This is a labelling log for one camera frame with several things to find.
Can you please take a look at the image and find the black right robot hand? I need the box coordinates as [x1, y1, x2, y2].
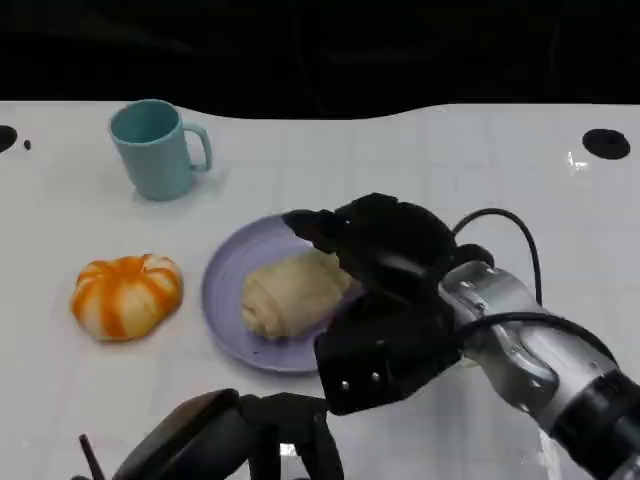
[281, 192, 459, 302]

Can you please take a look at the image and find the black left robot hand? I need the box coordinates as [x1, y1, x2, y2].
[112, 388, 346, 480]

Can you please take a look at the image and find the beige towel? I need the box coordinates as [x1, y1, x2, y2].
[241, 249, 354, 344]

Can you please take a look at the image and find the lilac plate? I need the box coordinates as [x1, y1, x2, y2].
[201, 213, 362, 375]

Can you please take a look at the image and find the orange and white bread roll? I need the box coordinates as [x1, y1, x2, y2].
[69, 253, 185, 344]

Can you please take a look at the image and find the pale green mug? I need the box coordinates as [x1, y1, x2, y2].
[108, 98, 214, 202]

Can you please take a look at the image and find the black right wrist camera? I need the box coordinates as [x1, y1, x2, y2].
[313, 287, 464, 417]

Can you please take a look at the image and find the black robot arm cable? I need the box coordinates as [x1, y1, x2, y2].
[459, 311, 619, 362]
[451, 207, 545, 307]

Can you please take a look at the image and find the dark thin cable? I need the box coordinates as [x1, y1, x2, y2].
[78, 433, 104, 480]

